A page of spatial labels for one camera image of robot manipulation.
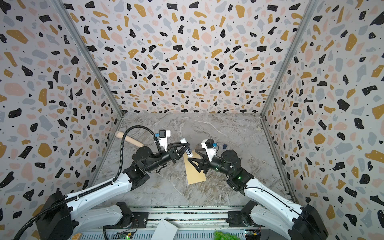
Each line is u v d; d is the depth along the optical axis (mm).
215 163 631
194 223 734
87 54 856
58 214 390
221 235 662
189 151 674
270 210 478
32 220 384
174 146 628
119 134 1038
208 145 614
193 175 903
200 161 618
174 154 612
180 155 642
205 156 709
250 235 715
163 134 616
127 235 704
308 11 728
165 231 675
